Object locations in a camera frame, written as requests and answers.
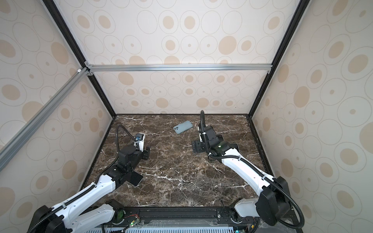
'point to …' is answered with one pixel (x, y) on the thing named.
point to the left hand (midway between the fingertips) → (149, 140)
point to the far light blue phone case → (182, 126)
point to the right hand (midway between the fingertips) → (200, 141)
